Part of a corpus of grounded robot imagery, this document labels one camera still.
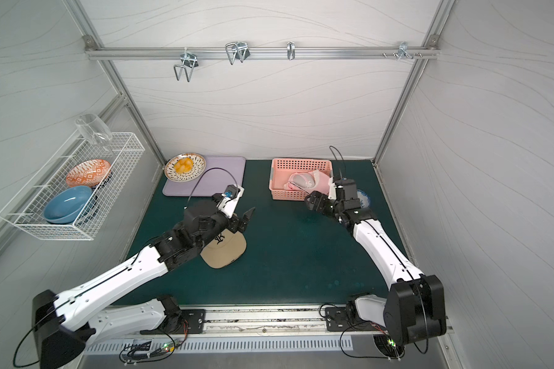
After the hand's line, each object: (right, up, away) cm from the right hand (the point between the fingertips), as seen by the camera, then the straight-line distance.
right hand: (316, 199), depth 84 cm
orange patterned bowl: (-74, +9, -13) cm, 75 cm away
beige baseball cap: (-35, -20, +3) cm, 40 cm away
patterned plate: (-56, +15, +34) cm, 67 cm away
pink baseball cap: (0, +7, +20) cm, 21 cm away
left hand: (-25, +1, -12) cm, 28 cm away
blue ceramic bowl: (-72, 0, -22) cm, 76 cm away
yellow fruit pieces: (-63, +15, +30) cm, 72 cm away
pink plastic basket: (-13, +13, +31) cm, 36 cm away
